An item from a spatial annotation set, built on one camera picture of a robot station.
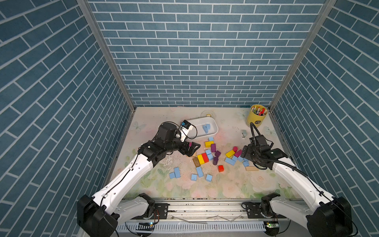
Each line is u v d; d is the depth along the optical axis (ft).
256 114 3.26
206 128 3.47
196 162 2.97
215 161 2.92
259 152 2.03
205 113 3.82
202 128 3.54
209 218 2.37
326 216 1.27
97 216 1.20
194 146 2.11
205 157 3.01
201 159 2.99
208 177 2.72
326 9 2.37
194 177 2.71
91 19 2.42
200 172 2.84
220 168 2.84
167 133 1.78
